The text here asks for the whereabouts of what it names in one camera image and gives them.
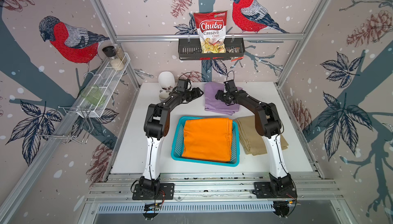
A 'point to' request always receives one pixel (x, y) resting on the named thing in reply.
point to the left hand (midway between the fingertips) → (203, 90)
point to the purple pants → (214, 105)
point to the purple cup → (163, 95)
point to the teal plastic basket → (177, 158)
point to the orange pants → (208, 139)
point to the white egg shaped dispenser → (166, 81)
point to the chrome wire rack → (68, 125)
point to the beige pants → (251, 140)
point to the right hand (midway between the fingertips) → (218, 95)
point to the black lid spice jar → (115, 62)
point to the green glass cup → (93, 95)
